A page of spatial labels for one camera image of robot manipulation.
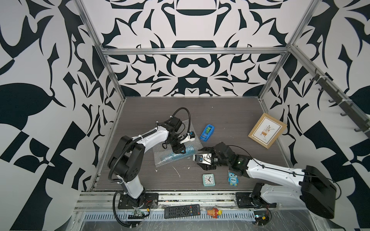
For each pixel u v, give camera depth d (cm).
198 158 66
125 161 46
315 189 41
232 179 81
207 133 96
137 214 68
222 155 62
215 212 69
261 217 71
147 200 74
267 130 91
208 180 79
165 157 84
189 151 87
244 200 74
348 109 55
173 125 73
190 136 79
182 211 70
